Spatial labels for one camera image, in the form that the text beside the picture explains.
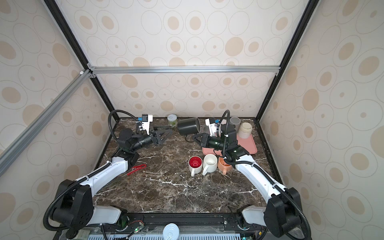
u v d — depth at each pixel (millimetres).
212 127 686
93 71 904
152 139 653
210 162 925
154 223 747
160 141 660
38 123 605
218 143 648
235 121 1022
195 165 925
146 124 660
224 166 846
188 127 739
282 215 398
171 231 669
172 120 1129
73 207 411
